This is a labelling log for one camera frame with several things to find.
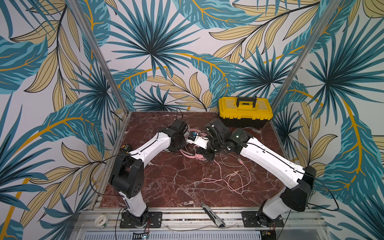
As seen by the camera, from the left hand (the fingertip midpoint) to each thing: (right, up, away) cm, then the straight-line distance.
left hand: (182, 146), depth 88 cm
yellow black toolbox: (+41, +21, +11) cm, 47 cm away
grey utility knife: (+19, -35, -16) cm, 43 cm away
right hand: (+8, -1, -14) cm, 16 cm away
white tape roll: (-37, -34, -17) cm, 53 cm away
